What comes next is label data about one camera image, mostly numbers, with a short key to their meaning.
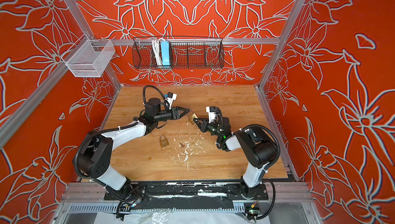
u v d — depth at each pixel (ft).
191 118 2.85
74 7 2.54
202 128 2.59
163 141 2.91
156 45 2.87
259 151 1.56
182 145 2.90
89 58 3.03
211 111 2.61
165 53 2.90
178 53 3.26
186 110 2.68
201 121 2.62
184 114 2.55
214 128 2.54
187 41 3.02
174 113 2.43
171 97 2.54
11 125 1.68
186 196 2.39
